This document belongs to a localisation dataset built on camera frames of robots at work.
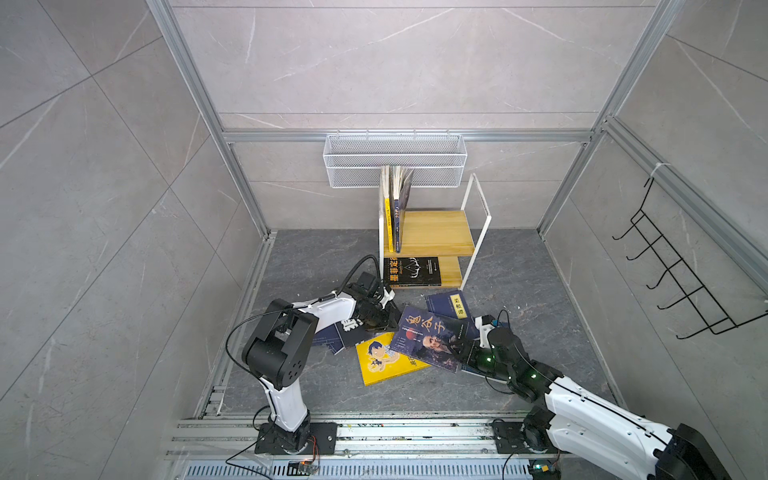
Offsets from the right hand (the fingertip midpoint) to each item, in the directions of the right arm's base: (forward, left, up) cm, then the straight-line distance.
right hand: (449, 346), depth 82 cm
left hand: (+9, +14, -3) cm, 17 cm away
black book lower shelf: (+28, +8, -2) cm, 29 cm away
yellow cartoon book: (-2, +20, -6) cm, 21 cm away
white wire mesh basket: (+57, +27, +23) cm, 67 cm away
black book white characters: (+7, +28, -3) cm, 29 cm away
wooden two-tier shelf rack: (+30, +4, +13) cm, 33 cm away
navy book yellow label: (+17, -4, -6) cm, 18 cm away
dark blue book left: (+5, +35, -3) cm, 36 cm away
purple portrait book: (+4, +6, -2) cm, 8 cm away
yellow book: (+24, +16, +16) cm, 33 cm away
